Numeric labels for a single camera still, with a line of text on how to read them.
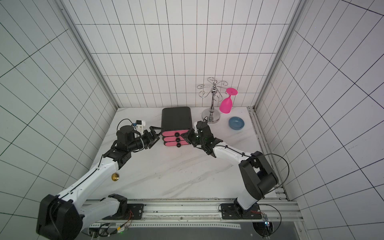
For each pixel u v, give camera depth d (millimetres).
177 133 854
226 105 981
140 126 729
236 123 1073
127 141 608
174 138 900
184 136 847
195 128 697
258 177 444
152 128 696
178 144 943
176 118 922
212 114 1129
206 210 744
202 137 673
